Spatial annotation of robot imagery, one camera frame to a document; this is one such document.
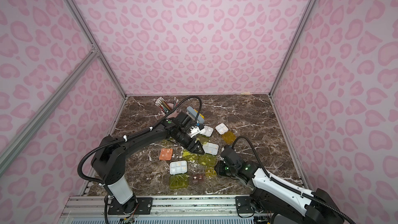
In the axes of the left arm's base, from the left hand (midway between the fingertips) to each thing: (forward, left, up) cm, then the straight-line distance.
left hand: (201, 152), depth 78 cm
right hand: (-6, -7, -8) cm, 12 cm away
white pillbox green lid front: (-9, +12, -12) cm, 20 cm away
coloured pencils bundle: (+30, +25, +3) cm, 40 cm away
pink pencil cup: (+32, +21, -3) cm, 38 cm away
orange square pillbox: (+3, +21, -11) cm, 23 cm away
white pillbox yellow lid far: (+16, -16, -12) cm, 25 cm away
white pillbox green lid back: (+19, -2, -13) cm, 23 cm away
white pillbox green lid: (+1, -4, -12) cm, 13 cm away
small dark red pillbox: (-9, +2, -12) cm, 15 cm away
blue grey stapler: (+22, +4, +1) cm, 23 cm away
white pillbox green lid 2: (+3, +8, -13) cm, 16 cm away
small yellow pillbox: (-7, -5, -10) cm, 13 cm away
